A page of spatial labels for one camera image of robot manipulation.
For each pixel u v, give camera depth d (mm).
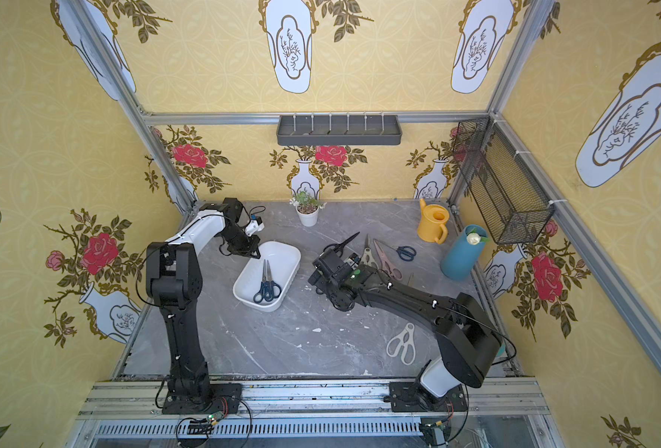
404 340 836
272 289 926
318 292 945
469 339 426
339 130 924
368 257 1013
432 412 714
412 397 732
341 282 629
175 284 576
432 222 1002
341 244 1068
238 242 867
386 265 1004
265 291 924
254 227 946
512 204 733
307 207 1091
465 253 924
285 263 998
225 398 732
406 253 1033
